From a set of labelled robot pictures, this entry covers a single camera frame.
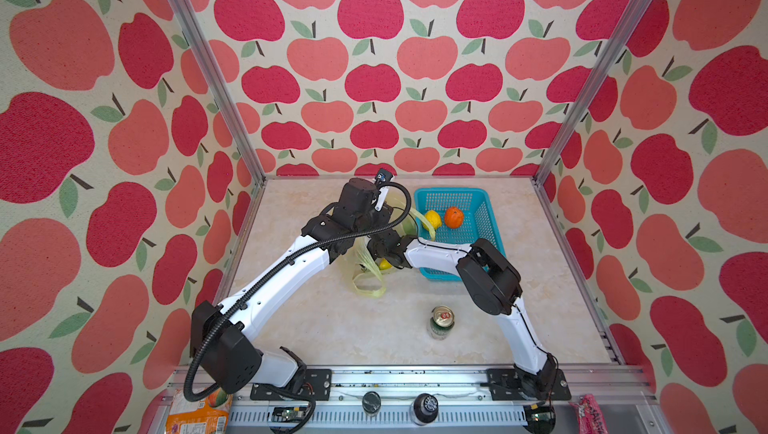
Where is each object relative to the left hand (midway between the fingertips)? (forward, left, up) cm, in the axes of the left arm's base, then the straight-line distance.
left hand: (389, 204), depth 77 cm
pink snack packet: (-44, -47, -27) cm, 70 cm away
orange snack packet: (-43, +43, -26) cm, 66 cm away
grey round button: (-41, +5, -18) cm, 45 cm away
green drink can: (-24, -13, -18) cm, 33 cm away
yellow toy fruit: (+12, -16, -22) cm, 30 cm away
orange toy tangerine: (+12, -23, -21) cm, 33 cm away
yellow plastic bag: (-10, +5, -25) cm, 28 cm away
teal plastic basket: (+15, -34, -27) cm, 46 cm away
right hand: (+4, +8, -24) cm, 25 cm away
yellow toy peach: (-6, +1, -22) cm, 23 cm away
